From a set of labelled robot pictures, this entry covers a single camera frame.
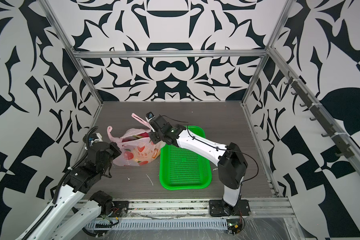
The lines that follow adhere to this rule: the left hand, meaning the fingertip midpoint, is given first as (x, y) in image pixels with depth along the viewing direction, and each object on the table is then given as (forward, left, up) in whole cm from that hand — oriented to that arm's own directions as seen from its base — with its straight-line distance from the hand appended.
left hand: (116, 141), depth 74 cm
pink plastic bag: (0, -8, -9) cm, 12 cm away
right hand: (+7, -17, -3) cm, 19 cm away
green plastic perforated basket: (-7, -32, -21) cm, 39 cm away
